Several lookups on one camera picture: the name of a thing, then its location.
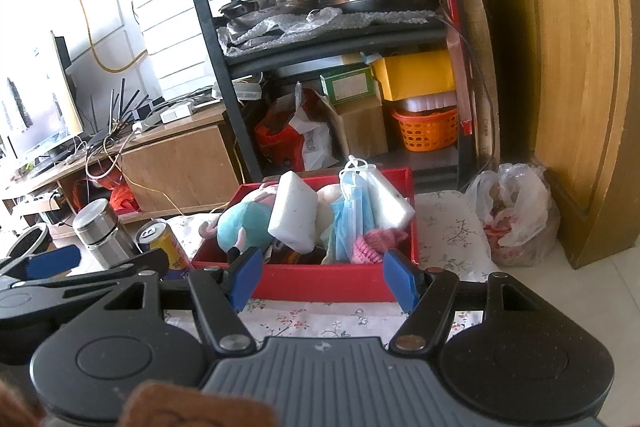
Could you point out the orange plastic basket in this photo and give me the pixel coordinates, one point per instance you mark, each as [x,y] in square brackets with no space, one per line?
[427,131]

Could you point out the wooden cabinet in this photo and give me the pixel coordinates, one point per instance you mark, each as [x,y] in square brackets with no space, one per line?
[568,79]

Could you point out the yellow blue drink can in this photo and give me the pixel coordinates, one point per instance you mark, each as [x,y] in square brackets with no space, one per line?
[158,234]

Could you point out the wooden tv stand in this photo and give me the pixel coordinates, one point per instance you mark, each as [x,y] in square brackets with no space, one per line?
[187,166]

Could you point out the brown cardboard box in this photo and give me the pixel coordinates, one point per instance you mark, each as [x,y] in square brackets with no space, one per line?
[358,126]

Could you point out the steel pot with lid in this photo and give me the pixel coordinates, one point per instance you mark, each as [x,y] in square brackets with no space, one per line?
[248,13]

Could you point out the tv monitor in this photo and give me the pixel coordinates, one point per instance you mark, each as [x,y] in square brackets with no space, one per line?
[38,107]

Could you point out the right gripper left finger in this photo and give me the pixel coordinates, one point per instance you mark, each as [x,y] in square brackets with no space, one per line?
[219,295]

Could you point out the yellow box on shelf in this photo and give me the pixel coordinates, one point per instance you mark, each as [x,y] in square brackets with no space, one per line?
[414,75]

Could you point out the floral tablecloth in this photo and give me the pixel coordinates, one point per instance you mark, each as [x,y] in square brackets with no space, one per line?
[336,301]

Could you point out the white sponge block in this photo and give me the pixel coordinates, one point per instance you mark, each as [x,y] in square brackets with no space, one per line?
[294,213]

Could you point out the teal pink plush toy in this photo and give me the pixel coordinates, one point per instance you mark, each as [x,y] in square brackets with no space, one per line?
[244,225]

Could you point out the red white plastic bag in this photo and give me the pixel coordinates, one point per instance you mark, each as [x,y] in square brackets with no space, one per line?
[295,132]

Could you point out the bubble wrap sheet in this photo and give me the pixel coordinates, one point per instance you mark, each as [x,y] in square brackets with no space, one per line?
[277,31]

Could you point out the white power adapter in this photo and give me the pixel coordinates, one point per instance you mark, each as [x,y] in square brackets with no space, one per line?
[177,112]

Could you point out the black metal shelving rack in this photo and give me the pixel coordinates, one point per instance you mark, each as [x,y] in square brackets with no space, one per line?
[375,37]

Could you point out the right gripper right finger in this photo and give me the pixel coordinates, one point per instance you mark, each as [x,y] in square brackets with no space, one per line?
[428,297]

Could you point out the steel thermos bottle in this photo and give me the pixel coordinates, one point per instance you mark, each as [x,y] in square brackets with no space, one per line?
[99,229]

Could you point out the black wifi router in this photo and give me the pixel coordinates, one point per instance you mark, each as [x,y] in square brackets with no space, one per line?
[120,110]

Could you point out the green small box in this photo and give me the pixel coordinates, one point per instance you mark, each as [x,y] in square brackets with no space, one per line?
[351,85]

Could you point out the clear plastic bag on floor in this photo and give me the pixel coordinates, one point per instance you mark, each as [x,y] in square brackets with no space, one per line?
[517,212]

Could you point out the cream pink plush toy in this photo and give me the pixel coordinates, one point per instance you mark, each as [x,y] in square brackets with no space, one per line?
[326,196]

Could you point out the pink knitted hat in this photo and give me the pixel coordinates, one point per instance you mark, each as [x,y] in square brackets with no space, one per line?
[370,247]

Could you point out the blue face masks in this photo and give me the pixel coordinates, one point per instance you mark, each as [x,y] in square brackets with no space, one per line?
[369,201]

